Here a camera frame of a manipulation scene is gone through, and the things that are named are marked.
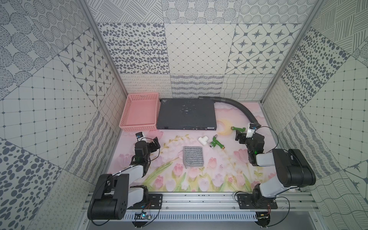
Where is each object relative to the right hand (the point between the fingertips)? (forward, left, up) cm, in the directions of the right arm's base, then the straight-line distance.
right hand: (243, 131), depth 95 cm
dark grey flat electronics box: (+16, +38, -1) cm, 42 cm away
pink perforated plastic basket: (+19, +76, -3) cm, 78 cm away
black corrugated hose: (+34, +5, -3) cm, 35 cm away
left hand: (-7, +64, +3) cm, 64 cm away
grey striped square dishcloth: (-16, +34, -4) cm, 38 cm away
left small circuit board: (-47, +60, -6) cm, 76 cm away
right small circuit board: (-46, -2, -10) cm, 47 cm away
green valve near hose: (+4, 0, -4) cm, 6 cm away
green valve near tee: (-6, +19, -5) cm, 21 cm away
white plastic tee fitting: (-5, +27, -4) cm, 28 cm away
